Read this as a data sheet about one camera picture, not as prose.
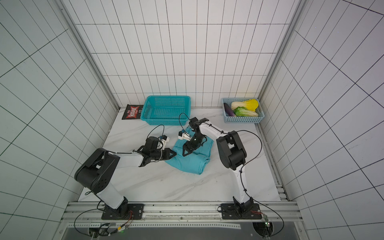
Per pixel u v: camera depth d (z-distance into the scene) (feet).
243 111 3.50
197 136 2.64
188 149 2.71
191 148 2.67
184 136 2.87
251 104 3.64
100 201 2.39
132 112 3.86
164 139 2.81
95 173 1.54
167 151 2.68
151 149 2.45
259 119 3.48
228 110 3.72
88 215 2.34
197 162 2.67
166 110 3.86
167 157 2.65
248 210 2.20
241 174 1.90
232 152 1.81
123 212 2.15
